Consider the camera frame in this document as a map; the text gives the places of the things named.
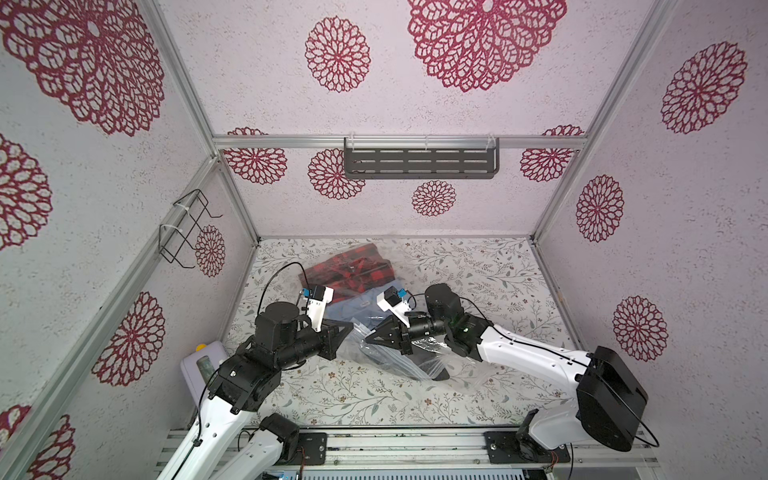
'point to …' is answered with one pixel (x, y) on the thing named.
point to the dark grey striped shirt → (420, 362)
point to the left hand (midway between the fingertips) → (348, 327)
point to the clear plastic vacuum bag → (461, 372)
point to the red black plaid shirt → (350, 271)
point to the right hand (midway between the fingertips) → (367, 337)
